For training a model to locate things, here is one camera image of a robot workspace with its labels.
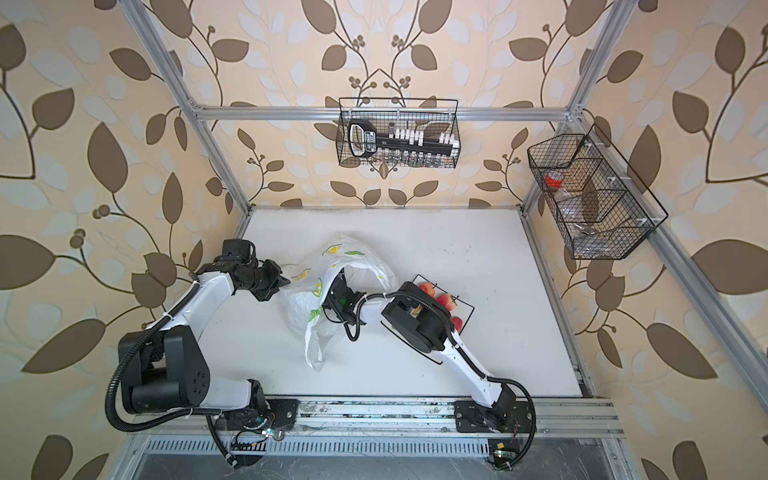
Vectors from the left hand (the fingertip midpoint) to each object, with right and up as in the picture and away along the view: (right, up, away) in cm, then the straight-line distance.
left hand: (293, 275), depth 87 cm
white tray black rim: (+32, -10, -26) cm, 43 cm away
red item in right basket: (+77, +28, 0) cm, 82 cm away
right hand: (0, -5, +7) cm, 8 cm away
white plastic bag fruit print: (+4, -2, 0) cm, 5 cm away
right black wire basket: (+83, +20, -11) cm, 86 cm away
